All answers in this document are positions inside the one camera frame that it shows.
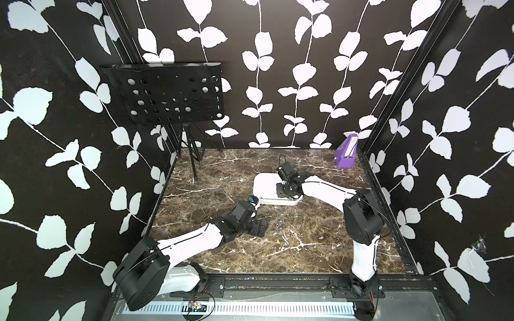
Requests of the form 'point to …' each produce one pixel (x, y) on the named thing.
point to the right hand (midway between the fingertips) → (279, 187)
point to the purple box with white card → (346, 150)
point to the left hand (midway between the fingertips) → (262, 220)
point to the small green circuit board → (195, 306)
